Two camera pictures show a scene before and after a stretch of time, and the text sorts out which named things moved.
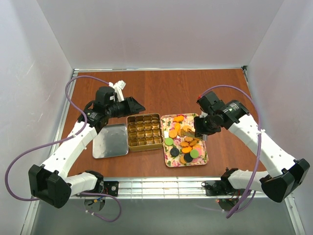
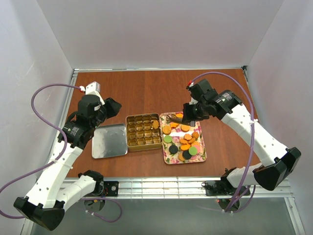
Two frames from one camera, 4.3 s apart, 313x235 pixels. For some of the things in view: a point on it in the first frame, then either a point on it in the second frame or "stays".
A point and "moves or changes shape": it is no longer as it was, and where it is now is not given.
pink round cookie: x=199 y=150 moves or changes shape
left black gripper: x=130 y=106 -> x=111 y=107
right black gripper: x=201 y=128 -> x=188 y=116
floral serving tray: x=181 y=147 stays
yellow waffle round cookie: x=173 y=133 -> x=167 y=129
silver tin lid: x=112 y=141 stays
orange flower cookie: x=178 y=118 moves or changes shape
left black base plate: x=111 y=188 stays
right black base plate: x=221 y=188 stays
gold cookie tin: x=144 y=131 stays
